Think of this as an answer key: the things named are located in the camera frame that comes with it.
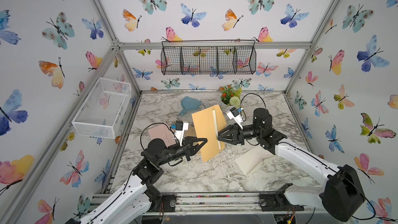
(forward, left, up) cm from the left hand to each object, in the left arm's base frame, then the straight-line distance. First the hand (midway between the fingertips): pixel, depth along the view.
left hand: (206, 142), depth 62 cm
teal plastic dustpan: (+46, +12, -30) cm, 56 cm away
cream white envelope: (+3, -23, -29) cm, 38 cm away
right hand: (+3, -6, -2) cm, 7 cm away
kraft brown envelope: (+6, -1, +3) cm, 7 cm away
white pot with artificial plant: (+38, -16, -15) cm, 44 cm away
